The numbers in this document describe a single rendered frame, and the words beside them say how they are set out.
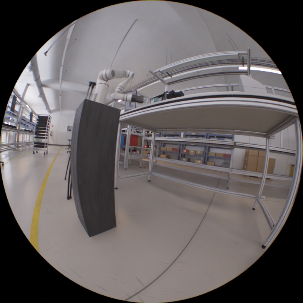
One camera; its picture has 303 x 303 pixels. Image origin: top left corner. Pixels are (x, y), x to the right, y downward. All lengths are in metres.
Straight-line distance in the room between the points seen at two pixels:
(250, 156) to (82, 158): 4.06
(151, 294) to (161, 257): 0.27
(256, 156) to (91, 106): 4.15
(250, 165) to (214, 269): 3.57
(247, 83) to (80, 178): 1.07
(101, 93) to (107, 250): 0.98
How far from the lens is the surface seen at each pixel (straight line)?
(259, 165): 4.10
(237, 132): 1.47
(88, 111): 0.56
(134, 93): 2.53
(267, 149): 1.52
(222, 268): 0.81
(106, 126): 0.59
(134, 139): 2.89
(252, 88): 0.74
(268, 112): 0.93
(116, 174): 1.42
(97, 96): 0.70
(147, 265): 0.69
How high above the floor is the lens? 0.63
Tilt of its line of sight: 2 degrees down
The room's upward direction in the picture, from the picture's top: 6 degrees clockwise
